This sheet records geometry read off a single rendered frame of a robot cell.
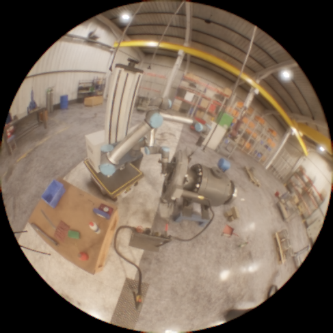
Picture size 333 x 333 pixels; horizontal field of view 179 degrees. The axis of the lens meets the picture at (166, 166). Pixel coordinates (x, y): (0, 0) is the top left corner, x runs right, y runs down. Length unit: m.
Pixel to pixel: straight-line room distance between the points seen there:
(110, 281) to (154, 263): 0.65
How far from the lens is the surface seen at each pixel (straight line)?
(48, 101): 7.99
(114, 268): 1.59
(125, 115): 1.36
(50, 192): 1.58
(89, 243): 1.17
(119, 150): 0.94
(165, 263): 1.65
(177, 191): 1.07
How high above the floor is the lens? 1.57
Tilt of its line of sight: 37 degrees down
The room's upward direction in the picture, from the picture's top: 23 degrees clockwise
